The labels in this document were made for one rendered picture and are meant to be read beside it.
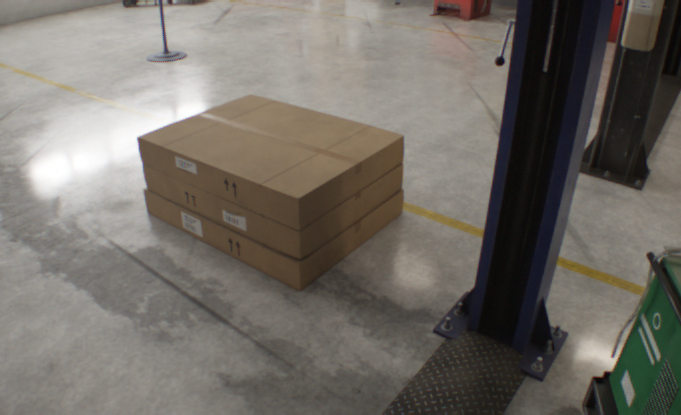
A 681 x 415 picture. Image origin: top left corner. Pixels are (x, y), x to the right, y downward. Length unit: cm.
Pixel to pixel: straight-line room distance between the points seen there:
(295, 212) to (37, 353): 116
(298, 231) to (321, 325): 39
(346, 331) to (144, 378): 78
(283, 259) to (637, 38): 226
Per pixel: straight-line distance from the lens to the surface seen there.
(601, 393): 181
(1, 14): 1000
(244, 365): 209
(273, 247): 239
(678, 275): 148
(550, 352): 223
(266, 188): 226
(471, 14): 852
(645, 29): 338
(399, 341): 217
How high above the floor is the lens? 149
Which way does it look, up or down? 30 degrees down
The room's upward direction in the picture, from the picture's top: 1 degrees clockwise
